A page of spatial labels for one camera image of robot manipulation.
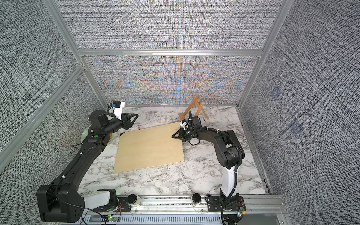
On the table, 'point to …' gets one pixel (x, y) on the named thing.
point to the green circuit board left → (112, 218)
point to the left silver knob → (134, 200)
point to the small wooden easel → (200, 109)
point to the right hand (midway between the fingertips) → (173, 135)
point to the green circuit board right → (240, 213)
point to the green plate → (86, 134)
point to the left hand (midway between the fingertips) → (137, 113)
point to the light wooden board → (149, 147)
